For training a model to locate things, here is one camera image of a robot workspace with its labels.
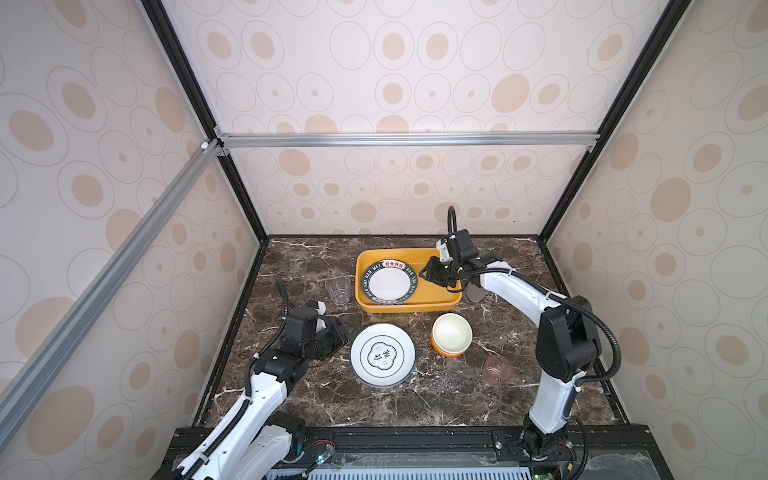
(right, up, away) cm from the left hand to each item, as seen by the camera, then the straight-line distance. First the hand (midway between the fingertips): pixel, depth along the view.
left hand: (363, 327), depth 78 cm
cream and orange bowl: (+25, -4, +10) cm, 27 cm away
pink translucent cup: (+38, -14, +8) cm, 41 cm away
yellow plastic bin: (+20, +5, +22) cm, 30 cm away
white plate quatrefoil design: (+5, -10, +10) cm, 15 cm away
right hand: (+17, +14, +14) cm, 26 cm away
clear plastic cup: (-10, +8, +23) cm, 27 cm away
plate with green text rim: (+7, +10, +26) cm, 29 cm away
